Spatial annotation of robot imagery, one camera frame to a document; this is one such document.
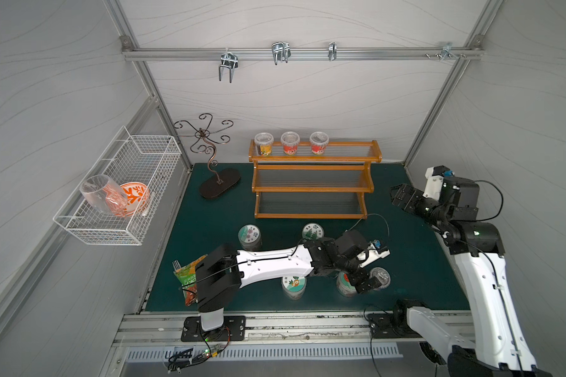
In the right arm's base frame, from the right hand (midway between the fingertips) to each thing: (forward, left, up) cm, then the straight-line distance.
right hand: (404, 192), depth 68 cm
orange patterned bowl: (-6, +78, +2) cm, 78 cm away
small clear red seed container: (+20, +35, +2) cm, 40 cm away
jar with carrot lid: (-22, +32, -24) cm, 45 cm away
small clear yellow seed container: (+18, +44, +3) cm, 48 cm away
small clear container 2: (-15, +2, -26) cm, 31 cm away
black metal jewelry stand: (+19, +66, +1) cm, 69 cm away
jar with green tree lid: (-1, +26, -23) cm, 35 cm away
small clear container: (+21, +25, +2) cm, 33 cm away
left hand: (-18, +8, -16) cm, 26 cm away
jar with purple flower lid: (-4, +49, -23) cm, 55 cm away
